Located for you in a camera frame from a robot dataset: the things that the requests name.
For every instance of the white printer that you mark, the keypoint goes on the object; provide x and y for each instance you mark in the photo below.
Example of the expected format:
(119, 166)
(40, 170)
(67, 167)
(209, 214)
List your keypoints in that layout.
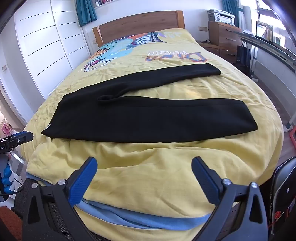
(220, 16)

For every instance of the wall socket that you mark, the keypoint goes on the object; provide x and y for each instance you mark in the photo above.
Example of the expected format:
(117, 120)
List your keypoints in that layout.
(203, 28)

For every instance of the wooden headboard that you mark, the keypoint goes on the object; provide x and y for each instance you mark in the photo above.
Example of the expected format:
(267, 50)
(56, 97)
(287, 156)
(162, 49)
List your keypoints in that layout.
(138, 25)

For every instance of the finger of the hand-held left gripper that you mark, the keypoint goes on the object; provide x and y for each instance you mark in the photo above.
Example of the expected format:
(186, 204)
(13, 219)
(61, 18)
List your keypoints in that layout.
(18, 138)

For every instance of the white desk leg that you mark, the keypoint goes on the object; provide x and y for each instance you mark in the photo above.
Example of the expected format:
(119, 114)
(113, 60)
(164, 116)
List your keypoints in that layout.
(290, 124)

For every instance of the black chair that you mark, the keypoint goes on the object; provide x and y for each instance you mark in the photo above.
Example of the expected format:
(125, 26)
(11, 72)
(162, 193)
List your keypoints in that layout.
(284, 190)

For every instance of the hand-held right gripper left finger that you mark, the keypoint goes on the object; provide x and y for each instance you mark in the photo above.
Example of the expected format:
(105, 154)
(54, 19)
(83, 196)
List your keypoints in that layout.
(85, 176)

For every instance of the low wooden nightstand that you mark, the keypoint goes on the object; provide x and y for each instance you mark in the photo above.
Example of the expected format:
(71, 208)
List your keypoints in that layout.
(222, 52)

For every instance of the black bag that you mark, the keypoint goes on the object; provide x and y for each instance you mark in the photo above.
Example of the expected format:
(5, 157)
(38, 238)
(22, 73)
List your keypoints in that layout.
(244, 54)

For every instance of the yellow printed blanket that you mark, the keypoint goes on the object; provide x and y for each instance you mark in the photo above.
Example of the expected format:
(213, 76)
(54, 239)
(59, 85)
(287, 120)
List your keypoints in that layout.
(161, 173)

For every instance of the light blue bed sheet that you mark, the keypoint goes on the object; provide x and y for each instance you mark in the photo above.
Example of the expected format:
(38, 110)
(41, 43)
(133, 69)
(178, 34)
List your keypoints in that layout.
(138, 220)

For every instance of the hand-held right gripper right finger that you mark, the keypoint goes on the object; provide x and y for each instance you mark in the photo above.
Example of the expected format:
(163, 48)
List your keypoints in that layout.
(203, 180)

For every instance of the black pants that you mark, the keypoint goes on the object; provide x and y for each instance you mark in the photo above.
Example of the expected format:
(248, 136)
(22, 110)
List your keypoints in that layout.
(150, 120)

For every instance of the person's left hand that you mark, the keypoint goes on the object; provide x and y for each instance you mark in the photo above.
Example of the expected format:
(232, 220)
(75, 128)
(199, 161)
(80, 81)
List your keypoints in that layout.
(7, 177)

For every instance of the grey desk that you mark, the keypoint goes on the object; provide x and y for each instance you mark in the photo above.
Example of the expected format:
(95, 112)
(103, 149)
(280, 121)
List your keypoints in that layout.
(272, 49)

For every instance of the wooden drawer chest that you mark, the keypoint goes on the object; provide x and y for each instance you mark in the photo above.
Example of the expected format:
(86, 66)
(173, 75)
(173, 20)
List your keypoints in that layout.
(224, 33)

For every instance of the teal curtain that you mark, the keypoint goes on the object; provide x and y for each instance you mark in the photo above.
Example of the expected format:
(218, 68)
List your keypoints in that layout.
(231, 7)
(86, 11)

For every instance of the red frame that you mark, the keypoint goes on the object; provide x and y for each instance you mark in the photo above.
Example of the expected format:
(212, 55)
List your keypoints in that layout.
(293, 139)

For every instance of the white wardrobe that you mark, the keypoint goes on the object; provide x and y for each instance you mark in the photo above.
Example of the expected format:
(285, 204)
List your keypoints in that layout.
(46, 46)

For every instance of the row of books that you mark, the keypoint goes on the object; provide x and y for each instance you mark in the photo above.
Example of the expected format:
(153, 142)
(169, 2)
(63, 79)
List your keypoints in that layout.
(103, 2)

